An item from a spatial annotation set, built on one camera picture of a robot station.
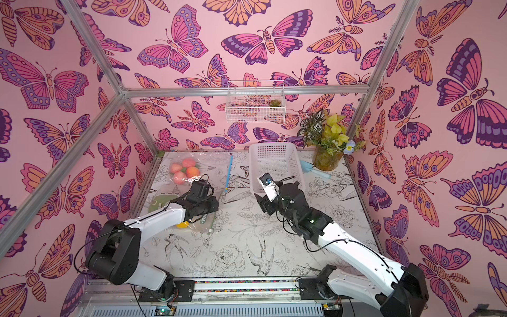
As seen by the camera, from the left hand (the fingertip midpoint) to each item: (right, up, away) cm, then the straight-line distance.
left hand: (219, 202), depth 92 cm
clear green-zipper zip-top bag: (-27, 0, -3) cm, 27 cm away
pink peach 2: (-21, +19, +17) cm, 33 cm away
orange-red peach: (-17, +14, +13) cm, 26 cm away
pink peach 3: (-26, +17, +14) cm, 34 cm away
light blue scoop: (+46, +17, +19) cm, 52 cm away
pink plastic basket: (+31, +21, +22) cm, 44 cm away
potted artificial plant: (+52, +31, +2) cm, 60 cm away
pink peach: (-22, +11, +9) cm, 26 cm away
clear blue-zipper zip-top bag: (-23, +16, +14) cm, 31 cm away
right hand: (+21, +9, -19) cm, 30 cm away
